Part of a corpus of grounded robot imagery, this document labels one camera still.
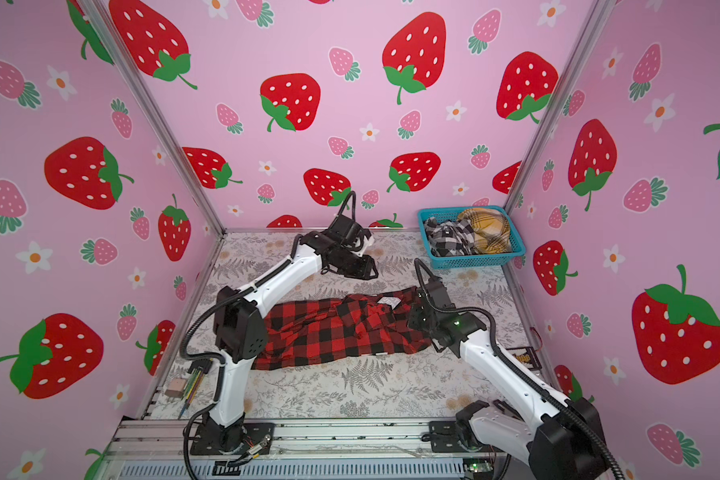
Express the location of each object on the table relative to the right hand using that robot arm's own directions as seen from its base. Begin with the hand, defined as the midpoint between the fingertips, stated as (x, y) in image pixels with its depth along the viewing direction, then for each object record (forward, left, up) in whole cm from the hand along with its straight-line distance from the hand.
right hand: (408, 313), depth 83 cm
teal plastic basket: (+28, -21, -7) cm, 36 cm away
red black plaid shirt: (0, +13, -8) cm, 15 cm away
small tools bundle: (-24, +60, -11) cm, 65 cm away
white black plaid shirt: (+35, -14, -3) cm, 37 cm away
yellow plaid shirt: (+39, -29, -3) cm, 49 cm away
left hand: (+11, +11, +4) cm, 16 cm away
